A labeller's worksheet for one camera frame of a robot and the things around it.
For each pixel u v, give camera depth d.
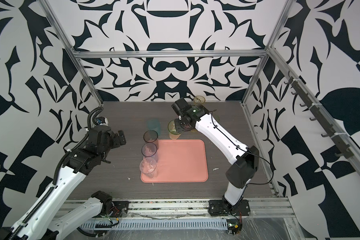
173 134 0.75
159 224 0.65
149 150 0.87
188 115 0.53
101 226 0.73
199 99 1.06
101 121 0.62
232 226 0.71
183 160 0.91
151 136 0.85
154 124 1.03
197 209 0.76
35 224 0.38
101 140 0.53
